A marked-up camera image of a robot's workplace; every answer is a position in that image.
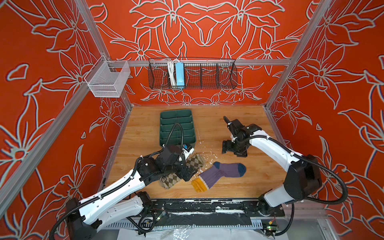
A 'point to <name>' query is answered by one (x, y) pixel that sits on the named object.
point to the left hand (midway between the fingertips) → (191, 164)
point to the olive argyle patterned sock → (196, 160)
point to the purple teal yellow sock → (208, 179)
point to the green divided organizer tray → (168, 119)
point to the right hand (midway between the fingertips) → (225, 152)
